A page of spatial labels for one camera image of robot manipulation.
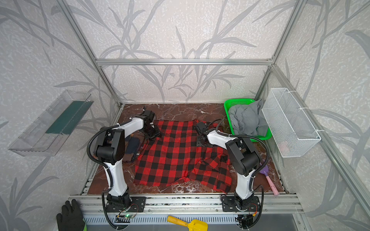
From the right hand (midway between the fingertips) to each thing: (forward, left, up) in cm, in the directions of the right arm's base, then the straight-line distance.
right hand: (202, 138), depth 98 cm
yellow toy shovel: (-48, +5, +2) cm, 48 cm away
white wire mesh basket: (-15, -37, +34) cm, 52 cm away
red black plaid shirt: (-12, +19, 0) cm, 23 cm away
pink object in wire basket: (-17, -40, +20) cm, 48 cm away
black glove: (-45, +65, +1) cm, 79 cm away
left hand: (+4, +29, +2) cm, 29 cm away
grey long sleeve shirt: (+15, -35, +2) cm, 39 cm away
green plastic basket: (+29, -22, +6) cm, 36 cm away
